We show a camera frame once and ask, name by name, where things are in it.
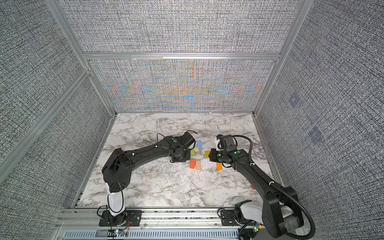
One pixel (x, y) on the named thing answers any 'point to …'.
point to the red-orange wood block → (192, 164)
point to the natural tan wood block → (198, 165)
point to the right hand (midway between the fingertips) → (209, 154)
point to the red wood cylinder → (253, 187)
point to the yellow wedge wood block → (207, 152)
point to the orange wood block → (219, 166)
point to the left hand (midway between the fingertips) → (188, 160)
